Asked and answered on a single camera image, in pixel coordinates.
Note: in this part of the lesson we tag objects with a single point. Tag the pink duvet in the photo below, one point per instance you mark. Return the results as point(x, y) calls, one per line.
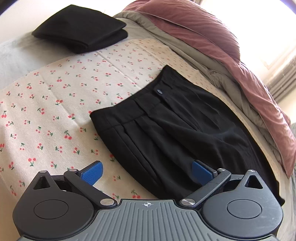
point(208, 30)

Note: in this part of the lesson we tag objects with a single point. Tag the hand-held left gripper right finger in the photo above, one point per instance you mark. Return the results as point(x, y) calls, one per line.
point(200, 172)

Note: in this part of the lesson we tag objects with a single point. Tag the folded black garment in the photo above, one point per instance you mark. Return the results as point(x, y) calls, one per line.
point(78, 30)

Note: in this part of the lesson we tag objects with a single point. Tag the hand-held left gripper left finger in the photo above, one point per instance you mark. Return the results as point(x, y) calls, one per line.
point(92, 173)

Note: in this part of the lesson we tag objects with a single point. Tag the grey curtain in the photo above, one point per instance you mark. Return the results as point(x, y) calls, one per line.
point(283, 78)

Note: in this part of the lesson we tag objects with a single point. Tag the black pants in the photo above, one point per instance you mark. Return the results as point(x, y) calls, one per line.
point(161, 129)

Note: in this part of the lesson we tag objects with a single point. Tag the cherry print bed sheet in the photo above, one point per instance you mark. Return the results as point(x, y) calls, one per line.
point(46, 111)

